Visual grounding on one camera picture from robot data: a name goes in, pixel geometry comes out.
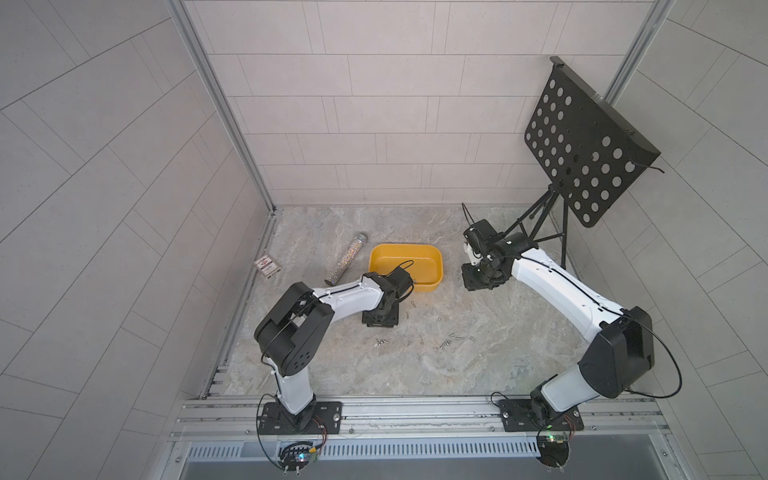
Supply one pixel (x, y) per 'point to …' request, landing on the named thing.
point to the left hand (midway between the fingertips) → (389, 321)
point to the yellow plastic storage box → (427, 270)
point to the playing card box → (267, 266)
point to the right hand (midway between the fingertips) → (468, 281)
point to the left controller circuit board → (293, 456)
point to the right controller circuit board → (553, 450)
